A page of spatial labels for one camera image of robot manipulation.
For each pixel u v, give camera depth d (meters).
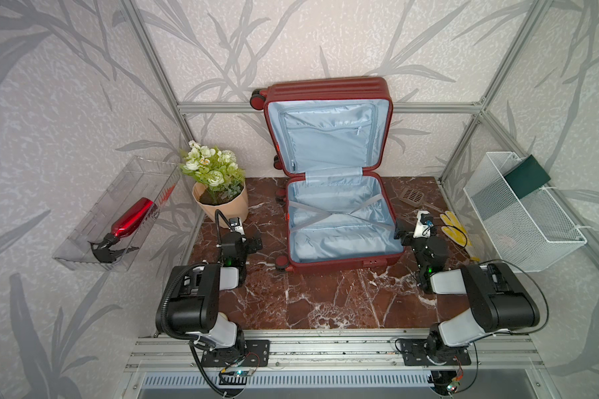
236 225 0.82
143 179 0.79
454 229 1.02
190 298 0.46
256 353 0.72
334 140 0.92
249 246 0.86
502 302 0.46
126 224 0.63
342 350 0.75
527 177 0.72
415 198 1.12
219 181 0.85
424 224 0.76
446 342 0.62
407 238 0.81
